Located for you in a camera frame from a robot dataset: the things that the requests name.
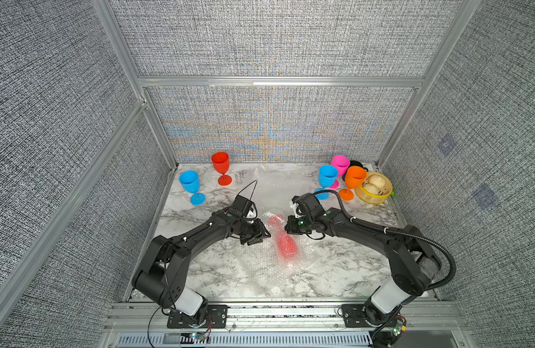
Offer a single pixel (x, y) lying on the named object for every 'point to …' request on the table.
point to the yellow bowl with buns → (375, 189)
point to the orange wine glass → (354, 177)
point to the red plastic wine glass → (221, 161)
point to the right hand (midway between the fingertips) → (283, 222)
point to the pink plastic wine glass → (341, 163)
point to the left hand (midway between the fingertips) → (271, 235)
